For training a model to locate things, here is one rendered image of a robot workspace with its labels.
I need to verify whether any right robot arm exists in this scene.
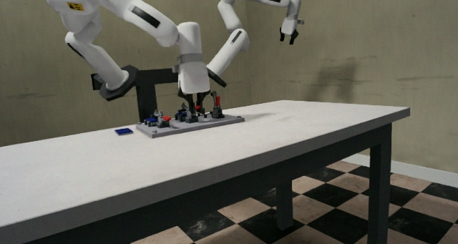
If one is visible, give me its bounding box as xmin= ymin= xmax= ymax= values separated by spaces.
xmin=47 ymin=0 xmax=203 ymax=91

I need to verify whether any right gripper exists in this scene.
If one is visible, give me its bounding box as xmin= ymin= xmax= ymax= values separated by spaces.
xmin=177 ymin=62 xmax=211 ymax=114

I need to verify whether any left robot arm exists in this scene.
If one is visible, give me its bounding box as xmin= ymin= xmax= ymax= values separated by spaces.
xmin=207 ymin=0 xmax=304 ymax=78

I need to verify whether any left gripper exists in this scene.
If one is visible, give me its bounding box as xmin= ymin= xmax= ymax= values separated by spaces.
xmin=280 ymin=18 xmax=299 ymax=45

